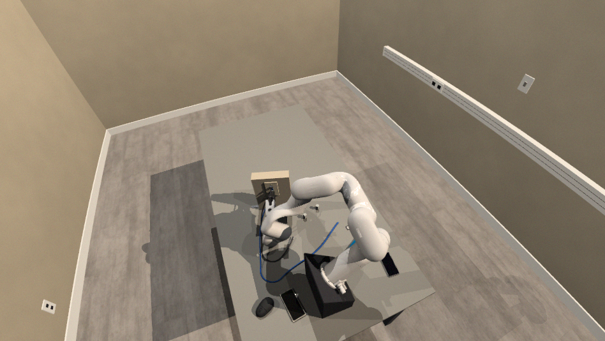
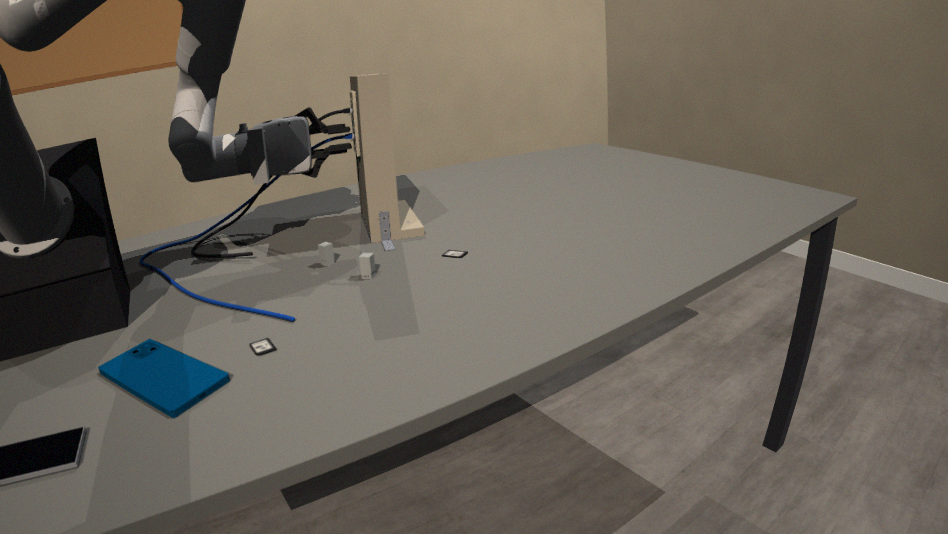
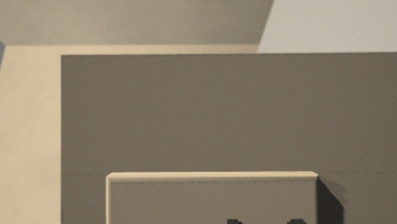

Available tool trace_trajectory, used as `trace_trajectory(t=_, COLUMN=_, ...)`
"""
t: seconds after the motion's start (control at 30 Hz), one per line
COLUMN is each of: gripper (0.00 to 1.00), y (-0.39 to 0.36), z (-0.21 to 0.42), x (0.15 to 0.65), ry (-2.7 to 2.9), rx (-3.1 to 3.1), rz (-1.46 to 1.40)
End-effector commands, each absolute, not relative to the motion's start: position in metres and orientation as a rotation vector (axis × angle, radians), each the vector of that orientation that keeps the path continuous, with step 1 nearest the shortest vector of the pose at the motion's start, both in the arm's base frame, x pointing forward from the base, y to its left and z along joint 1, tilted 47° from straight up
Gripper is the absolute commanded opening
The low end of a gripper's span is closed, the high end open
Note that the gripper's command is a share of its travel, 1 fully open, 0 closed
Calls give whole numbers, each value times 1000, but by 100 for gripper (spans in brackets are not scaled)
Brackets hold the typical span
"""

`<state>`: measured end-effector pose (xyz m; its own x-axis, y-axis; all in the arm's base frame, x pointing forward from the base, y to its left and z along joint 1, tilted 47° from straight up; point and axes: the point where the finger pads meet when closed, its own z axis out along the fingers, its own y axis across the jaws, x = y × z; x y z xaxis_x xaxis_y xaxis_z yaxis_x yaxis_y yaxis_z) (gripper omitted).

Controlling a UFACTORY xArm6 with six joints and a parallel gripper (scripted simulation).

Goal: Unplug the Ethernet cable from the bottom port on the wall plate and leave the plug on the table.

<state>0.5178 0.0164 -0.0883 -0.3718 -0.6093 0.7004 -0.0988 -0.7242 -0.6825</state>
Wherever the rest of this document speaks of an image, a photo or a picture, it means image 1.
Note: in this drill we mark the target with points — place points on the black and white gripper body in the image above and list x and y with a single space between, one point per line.
268 207

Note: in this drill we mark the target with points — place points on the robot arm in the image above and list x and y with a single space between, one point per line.
371 243

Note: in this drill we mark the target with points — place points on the black smartphone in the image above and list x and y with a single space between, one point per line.
292 305

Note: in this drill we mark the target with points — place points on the black computer mouse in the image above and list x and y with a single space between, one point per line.
264 307

